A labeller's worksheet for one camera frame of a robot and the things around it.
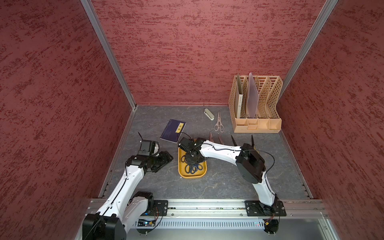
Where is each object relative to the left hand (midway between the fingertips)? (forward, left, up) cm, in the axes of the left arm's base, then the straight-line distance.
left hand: (169, 164), depth 81 cm
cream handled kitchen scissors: (+23, -25, -8) cm, 35 cm away
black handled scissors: (+21, -32, -8) cm, 39 cm away
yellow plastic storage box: (+4, -7, -8) cm, 11 cm away
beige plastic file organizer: (+33, -65, -1) cm, 73 cm away
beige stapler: (+43, -25, -6) cm, 50 cm away
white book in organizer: (+35, -41, +20) cm, 58 cm away
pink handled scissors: (+33, -32, -8) cm, 46 cm away
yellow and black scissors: (+20, -54, -9) cm, 58 cm away
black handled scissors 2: (+18, -42, -10) cm, 47 cm away
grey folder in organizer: (+50, -57, +5) cm, 76 cm away
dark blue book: (+27, +2, -8) cm, 28 cm away
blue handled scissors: (+1, -13, -8) cm, 15 cm away
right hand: (+3, -14, -7) cm, 16 cm away
